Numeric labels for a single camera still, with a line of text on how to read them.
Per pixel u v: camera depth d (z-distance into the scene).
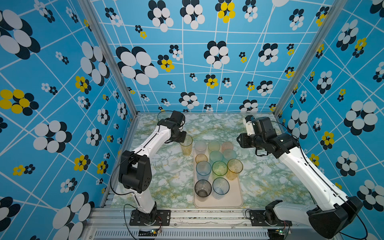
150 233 0.71
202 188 0.81
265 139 0.53
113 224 0.75
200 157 0.91
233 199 0.82
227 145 0.96
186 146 0.87
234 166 0.79
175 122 0.65
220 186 0.79
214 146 0.89
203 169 0.87
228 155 0.92
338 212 0.37
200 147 0.93
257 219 0.72
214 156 0.92
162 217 0.73
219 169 0.84
